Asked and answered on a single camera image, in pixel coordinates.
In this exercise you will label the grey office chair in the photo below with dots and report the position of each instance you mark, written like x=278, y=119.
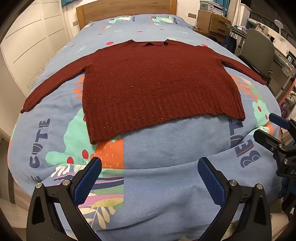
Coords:
x=256, y=51

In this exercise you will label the dark red knit sweater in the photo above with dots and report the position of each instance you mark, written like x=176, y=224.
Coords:
x=150, y=81

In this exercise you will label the blue printed blanket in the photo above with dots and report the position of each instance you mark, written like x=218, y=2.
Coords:
x=161, y=162

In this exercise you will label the white desk lamp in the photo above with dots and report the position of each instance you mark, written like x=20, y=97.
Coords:
x=279, y=24

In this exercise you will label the wooden drawer cabinet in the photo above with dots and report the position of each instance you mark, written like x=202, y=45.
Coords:
x=216, y=24

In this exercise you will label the dark blue cloth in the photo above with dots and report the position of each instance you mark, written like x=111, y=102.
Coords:
x=288, y=190

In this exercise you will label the dark blue bag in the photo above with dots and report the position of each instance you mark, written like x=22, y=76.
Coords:
x=231, y=44

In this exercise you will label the grey storage box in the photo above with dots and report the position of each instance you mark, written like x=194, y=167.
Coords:
x=208, y=5

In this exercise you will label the white wardrobe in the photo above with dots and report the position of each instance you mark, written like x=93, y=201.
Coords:
x=34, y=34

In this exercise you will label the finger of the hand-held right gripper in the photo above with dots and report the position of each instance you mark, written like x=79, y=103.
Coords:
x=268, y=140
x=279, y=120

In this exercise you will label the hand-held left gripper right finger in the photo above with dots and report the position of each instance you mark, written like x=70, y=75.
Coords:
x=211, y=180

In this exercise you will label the white desk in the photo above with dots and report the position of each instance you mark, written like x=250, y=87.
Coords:
x=283, y=67

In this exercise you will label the wooden headboard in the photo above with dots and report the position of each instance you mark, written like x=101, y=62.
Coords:
x=104, y=11

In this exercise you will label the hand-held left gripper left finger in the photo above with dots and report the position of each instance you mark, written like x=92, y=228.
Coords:
x=89, y=180

